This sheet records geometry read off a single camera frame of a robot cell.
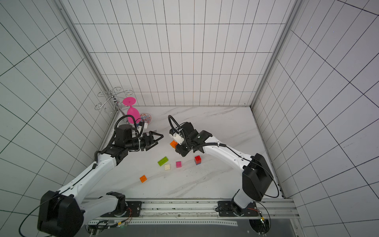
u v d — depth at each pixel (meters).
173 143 0.79
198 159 0.85
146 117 1.10
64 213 0.39
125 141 0.62
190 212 0.73
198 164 0.88
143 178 0.83
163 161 0.90
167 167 0.85
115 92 0.90
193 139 0.59
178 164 0.87
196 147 0.55
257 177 0.42
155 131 1.04
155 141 0.69
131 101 0.84
